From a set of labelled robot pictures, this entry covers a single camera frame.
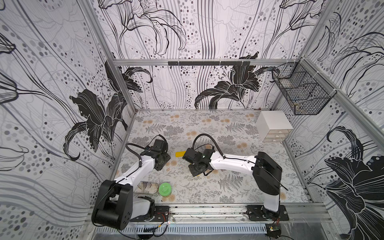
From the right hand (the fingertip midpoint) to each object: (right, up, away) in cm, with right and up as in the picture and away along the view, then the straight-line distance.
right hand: (195, 168), depth 86 cm
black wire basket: (+67, +47, +2) cm, 82 cm away
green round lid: (-16, -8, -9) cm, 20 cm away
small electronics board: (+37, -25, -16) cm, 48 cm away
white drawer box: (+48, +25, +5) cm, 55 cm away
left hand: (-17, +4, +3) cm, 17 cm away
